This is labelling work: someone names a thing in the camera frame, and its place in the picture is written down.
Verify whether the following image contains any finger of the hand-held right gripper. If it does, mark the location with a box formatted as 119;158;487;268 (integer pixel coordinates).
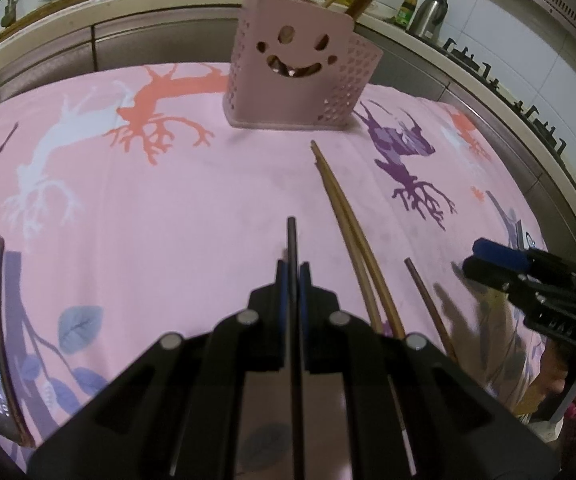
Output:
472;238;576;287
462;257;576;312

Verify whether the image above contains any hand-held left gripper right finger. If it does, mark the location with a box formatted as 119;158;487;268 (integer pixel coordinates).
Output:
298;262;561;480

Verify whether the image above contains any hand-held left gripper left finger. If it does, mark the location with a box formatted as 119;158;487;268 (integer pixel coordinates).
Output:
28;259;291;480

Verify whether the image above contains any pink smiley utensil holder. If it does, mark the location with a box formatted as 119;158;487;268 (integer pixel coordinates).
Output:
223;0;383;132

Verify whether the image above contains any person's right hand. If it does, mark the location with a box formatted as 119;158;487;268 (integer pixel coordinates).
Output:
535;342;576;408

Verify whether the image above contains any gas stove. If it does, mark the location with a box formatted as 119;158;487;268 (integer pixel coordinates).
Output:
438;35;576;196

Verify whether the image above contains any pink tree-print tablecloth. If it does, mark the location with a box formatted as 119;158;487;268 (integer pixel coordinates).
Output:
0;62;576;480

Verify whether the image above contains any stainless steel thermos jug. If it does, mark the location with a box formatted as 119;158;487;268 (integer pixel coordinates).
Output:
408;0;449;41

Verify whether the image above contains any dark green glass bottle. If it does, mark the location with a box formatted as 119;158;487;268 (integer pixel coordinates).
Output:
395;0;423;29

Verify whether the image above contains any kitchen counter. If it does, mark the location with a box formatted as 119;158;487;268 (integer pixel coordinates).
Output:
0;0;576;211

